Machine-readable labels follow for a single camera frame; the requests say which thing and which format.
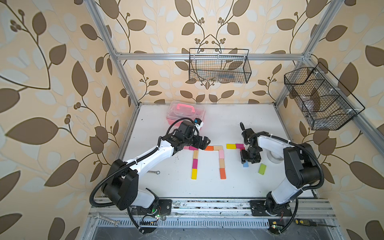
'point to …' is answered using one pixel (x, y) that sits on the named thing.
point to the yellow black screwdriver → (308, 222)
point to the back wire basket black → (222, 65)
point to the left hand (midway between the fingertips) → (201, 137)
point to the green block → (262, 169)
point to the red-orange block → (222, 173)
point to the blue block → (245, 164)
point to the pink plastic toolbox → (178, 109)
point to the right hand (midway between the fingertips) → (247, 162)
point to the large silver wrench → (106, 219)
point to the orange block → (209, 148)
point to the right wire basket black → (327, 105)
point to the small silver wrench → (157, 172)
